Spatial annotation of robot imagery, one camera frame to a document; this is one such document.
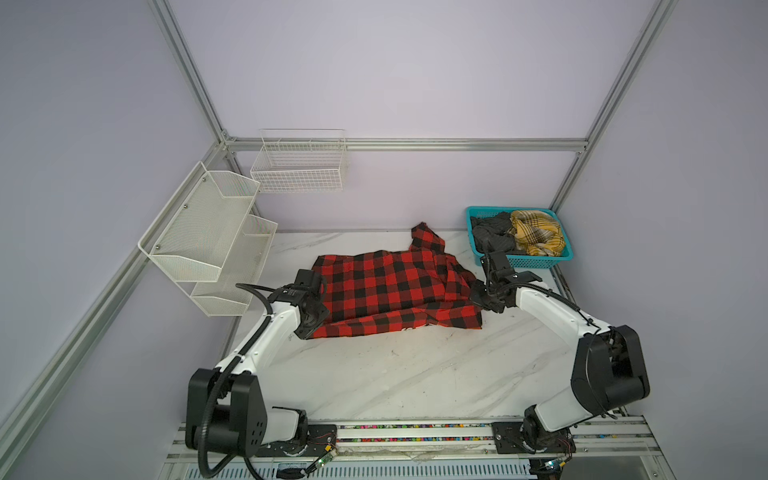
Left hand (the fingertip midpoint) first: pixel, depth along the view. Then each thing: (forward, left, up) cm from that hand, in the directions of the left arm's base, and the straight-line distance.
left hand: (315, 323), depth 85 cm
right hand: (+9, -47, +1) cm, 48 cm away
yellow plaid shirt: (+34, -74, +3) cm, 81 cm away
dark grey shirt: (+38, -60, 0) cm, 71 cm away
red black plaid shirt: (+17, -17, -8) cm, 25 cm away
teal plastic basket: (+26, -70, -3) cm, 75 cm away
